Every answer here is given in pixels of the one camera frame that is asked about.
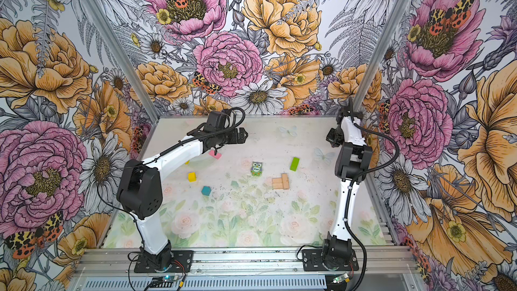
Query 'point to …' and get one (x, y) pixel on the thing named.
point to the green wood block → (294, 164)
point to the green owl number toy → (256, 168)
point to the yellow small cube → (192, 177)
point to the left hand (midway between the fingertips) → (237, 139)
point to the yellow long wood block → (187, 162)
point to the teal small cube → (206, 190)
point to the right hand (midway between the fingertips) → (332, 147)
